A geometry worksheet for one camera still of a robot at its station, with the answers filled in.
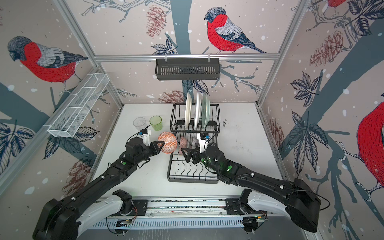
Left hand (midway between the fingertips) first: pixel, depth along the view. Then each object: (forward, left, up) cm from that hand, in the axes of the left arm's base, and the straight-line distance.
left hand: (164, 142), depth 79 cm
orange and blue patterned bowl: (+1, -3, -2) cm, 4 cm away
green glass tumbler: (+24, +11, -12) cm, 29 cm away
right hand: (-5, -13, +3) cm, 14 cm away
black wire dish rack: (-9, -7, -15) cm, 19 cm away
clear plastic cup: (+23, +23, -13) cm, 35 cm away
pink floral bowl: (+3, -10, -6) cm, 12 cm away
